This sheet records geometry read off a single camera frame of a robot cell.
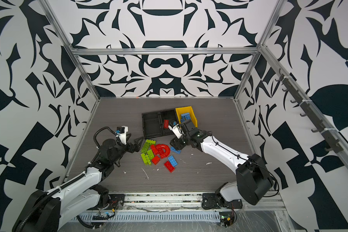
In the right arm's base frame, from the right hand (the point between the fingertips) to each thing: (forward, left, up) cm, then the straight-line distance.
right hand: (175, 138), depth 84 cm
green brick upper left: (-1, +19, -10) cm, 21 cm away
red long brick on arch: (-1, +10, -11) cm, 15 cm away
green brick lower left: (-8, +18, -9) cm, 21 cm away
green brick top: (+4, +16, -10) cm, 19 cm away
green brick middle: (-4, +16, -12) cm, 20 cm away
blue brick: (+22, -7, -9) cm, 25 cm away
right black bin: (+26, +9, -11) cm, 30 cm away
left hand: (+1, +22, +4) cm, 22 cm away
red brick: (+17, +6, -9) cm, 20 cm away
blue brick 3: (-8, +2, -11) cm, 14 cm away
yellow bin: (+26, -7, -6) cm, 28 cm away
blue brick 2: (-8, +1, +2) cm, 8 cm away
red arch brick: (-3, +5, -11) cm, 13 cm away
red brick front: (-12, +4, -11) cm, 17 cm away
